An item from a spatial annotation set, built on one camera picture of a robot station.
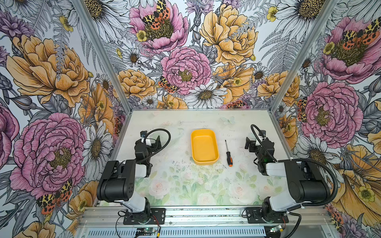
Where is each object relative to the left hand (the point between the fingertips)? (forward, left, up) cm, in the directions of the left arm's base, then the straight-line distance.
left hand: (152, 140), depth 94 cm
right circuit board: (-46, -63, -8) cm, 79 cm away
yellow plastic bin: (-1, -33, -7) cm, 34 cm away
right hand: (-1, -63, 0) cm, 63 cm away
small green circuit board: (-46, -3, -9) cm, 47 cm away
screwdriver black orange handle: (-10, -48, -6) cm, 49 cm away
